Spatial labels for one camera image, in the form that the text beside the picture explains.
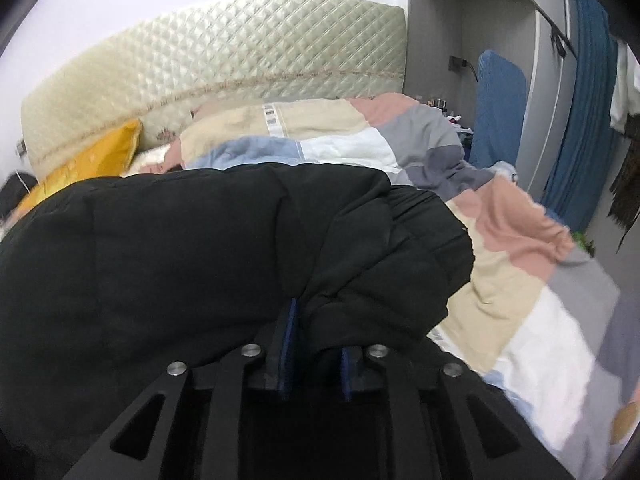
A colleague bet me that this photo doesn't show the grey built-in wardrobe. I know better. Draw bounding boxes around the grey built-in wardrobe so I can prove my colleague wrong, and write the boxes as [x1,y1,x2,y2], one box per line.
[404,0,577,198]

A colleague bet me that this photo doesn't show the yellow crown pillow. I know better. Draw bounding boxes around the yellow crown pillow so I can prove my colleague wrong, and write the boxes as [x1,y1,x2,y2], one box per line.
[17,119,143,212]

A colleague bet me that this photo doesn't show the hanging white garment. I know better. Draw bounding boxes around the hanging white garment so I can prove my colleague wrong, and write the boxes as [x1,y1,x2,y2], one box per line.
[610,40,640,133]

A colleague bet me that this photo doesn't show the blue upright cushion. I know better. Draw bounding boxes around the blue upright cushion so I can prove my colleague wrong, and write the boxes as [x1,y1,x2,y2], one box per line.
[470,49,527,167]

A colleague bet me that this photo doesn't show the patchwork pastel quilt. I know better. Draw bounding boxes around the patchwork pastel quilt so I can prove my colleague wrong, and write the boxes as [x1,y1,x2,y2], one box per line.
[130,93,639,479]

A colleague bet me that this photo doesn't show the cream quilted headboard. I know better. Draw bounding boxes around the cream quilted headboard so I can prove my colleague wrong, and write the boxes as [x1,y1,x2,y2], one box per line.
[21,0,407,178]

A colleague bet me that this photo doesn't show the beige patterned pillow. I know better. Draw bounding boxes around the beige patterned pillow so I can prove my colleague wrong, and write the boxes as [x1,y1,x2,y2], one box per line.
[139,104,203,151]

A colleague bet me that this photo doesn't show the small items on shelf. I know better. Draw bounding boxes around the small items on shelf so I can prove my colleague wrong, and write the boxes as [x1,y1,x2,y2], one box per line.
[426,98,473,134]

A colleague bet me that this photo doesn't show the grey wall socket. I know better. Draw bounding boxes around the grey wall socket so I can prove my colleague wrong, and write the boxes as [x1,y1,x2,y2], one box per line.
[16,141,27,156]

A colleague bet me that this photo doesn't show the black wall socket right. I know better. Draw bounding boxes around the black wall socket right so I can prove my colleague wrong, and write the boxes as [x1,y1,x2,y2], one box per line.
[448,55,468,73]

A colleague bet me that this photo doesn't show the hanging dark garment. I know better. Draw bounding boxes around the hanging dark garment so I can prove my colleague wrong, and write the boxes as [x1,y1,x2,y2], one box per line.
[608,116,640,250]

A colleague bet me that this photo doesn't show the black puffer jacket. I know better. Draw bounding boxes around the black puffer jacket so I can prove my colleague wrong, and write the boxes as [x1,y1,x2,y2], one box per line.
[1,164,474,479]

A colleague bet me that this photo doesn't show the black bag on nightstand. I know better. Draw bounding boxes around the black bag on nightstand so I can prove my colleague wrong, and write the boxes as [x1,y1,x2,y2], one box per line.
[0,171,38,222]

